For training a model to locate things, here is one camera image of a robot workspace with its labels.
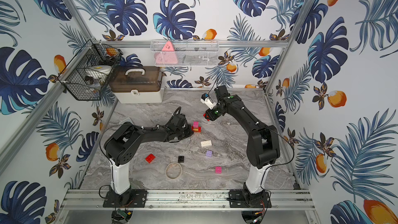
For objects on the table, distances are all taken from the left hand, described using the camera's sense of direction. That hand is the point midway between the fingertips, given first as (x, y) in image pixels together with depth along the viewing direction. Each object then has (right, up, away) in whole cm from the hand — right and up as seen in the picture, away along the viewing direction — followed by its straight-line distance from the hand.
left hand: (195, 129), depth 96 cm
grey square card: (-45, +5, +7) cm, 46 cm away
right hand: (+9, +10, -5) cm, 15 cm away
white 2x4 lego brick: (+7, -8, -4) cm, 11 cm away
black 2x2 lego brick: (-7, -15, -10) cm, 19 cm away
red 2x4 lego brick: (+1, -1, +1) cm, 2 cm away
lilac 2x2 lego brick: (+8, -12, -8) cm, 17 cm away
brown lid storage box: (-39, +29, +7) cm, 49 cm away
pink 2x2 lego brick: (+1, +4, -3) cm, 5 cm away
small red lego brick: (+5, +9, -8) cm, 14 cm away
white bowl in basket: (-49, +33, -16) cm, 61 cm away
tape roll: (-11, -20, -12) cm, 26 cm away
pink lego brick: (+13, -19, -14) cm, 27 cm away
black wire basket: (-59, +29, -20) cm, 69 cm away
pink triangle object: (-16, +44, -6) cm, 47 cm away
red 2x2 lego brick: (-25, -15, -9) cm, 30 cm away
